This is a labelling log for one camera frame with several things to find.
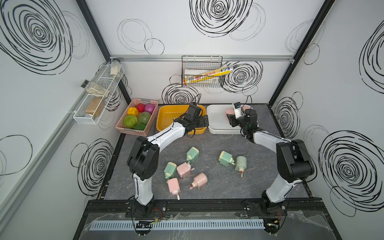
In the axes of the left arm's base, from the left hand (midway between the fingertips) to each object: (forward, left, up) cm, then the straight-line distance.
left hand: (201, 119), depth 92 cm
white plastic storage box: (+5, -13, -9) cm, 16 cm away
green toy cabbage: (+4, +49, -9) cm, 50 cm away
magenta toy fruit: (+17, +38, -8) cm, 42 cm away
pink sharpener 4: (-28, +9, -9) cm, 31 cm away
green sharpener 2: (-29, +17, -9) cm, 35 cm away
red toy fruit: (+18, +45, -10) cm, 50 cm away
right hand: (+5, -20, +2) cm, 20 cm away
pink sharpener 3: (-36, +14, -10) cm, 40 cm away
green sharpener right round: (-24, -22, -8) cm, 34 cm away
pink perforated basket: (-2, +40, -10) cm, 41 cm away
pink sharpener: (+7, -18, +1) cm, 19 cm away
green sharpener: (-20, +5, -8) cm, 22 cm away
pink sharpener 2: (-34, +1, -8) cm, 35 cm away
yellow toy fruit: (+14, +50, -9) cm, 53 cm away
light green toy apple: (+7, +40, -8) cm, 41 cm away
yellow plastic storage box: (+17, +26, -14) cm, 34 cm away
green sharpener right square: (-21, -14, -9) cm, 27 cm away
